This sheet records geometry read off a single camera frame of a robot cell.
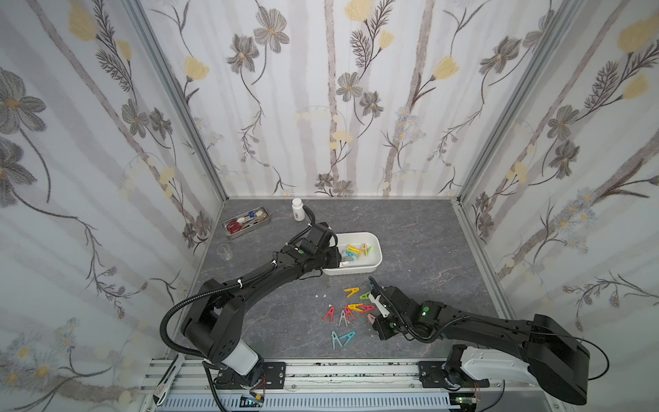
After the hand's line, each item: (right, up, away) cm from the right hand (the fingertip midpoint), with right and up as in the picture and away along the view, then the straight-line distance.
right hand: (373, 326), depth 81 cm
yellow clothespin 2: (-6, +9, +9) cm, 14 cm away
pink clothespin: (0, +2, +2) cm, 3 cm away
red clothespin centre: (-8, +3, +5) cm, 10 cm away
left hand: (-10, +22, +5) cm, 25 cm away
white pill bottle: (-29, +39, +34) cm, 59 cm away
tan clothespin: (-1, +23, +20) cm, 30 cm away
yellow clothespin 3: (-6, +4, +6) cm, 9 cm away
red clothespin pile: (-14, +2, +5) cm, 15 cm away
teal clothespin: (-6, +21, +20) cm, 29 cm away
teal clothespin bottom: (-7, -3, 0) cm, 8 cm away
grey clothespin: (-10, +1, +3) cm, 10 cm away
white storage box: (-6, +17, +17) cm, 24 cm away
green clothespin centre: (-2, +7, +8) cm, 11 cm away
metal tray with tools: (-52, +34, +30) cm, 69 cm away
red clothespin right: (-1, +4, +5) cm, 6 cm away
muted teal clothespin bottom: (-13, -4, -1) cm, 13 cm away
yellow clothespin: (-6, +23, +20) cm, 31 cm away
